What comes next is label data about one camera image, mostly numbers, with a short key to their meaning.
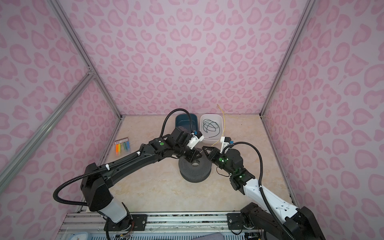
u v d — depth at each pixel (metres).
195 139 0.70
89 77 0.88
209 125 1.13
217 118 1.14
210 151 0.77
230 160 0.59
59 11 0.70
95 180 0.43
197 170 0.84
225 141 0.72
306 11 0.71
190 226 0.73
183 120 1.16
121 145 1.02
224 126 1.18
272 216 0.43
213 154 0.68
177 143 0.61
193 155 0.66
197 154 0.68
